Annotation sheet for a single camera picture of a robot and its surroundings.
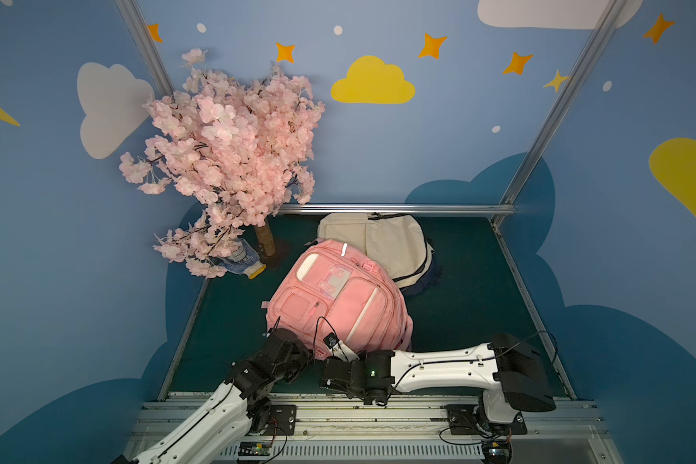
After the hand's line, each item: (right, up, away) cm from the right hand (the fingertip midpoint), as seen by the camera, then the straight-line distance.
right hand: (351, 366), depth 77 cm
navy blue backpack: (+29, +22, +22) cm, 42 cm away
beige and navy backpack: (+17, +34, +28) cm, 48 cm away
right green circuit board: (+38, -20, -4) cm, 43 cm away
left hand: (-10, +3, +6) cm, 12 cm away
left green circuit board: (-24, -19, -5) cm, 31 cm away
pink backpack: (-6, +20, +14) cm, 25 cm away
